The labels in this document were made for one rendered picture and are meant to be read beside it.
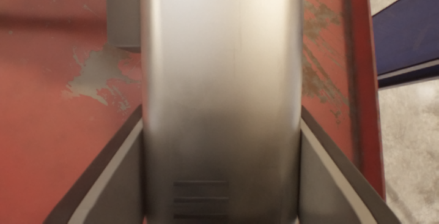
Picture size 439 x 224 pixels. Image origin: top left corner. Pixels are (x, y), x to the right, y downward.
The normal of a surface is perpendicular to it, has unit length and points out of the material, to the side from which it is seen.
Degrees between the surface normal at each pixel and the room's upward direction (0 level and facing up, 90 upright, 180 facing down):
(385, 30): 90
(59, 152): 0
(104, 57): 0
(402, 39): 90
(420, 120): 0
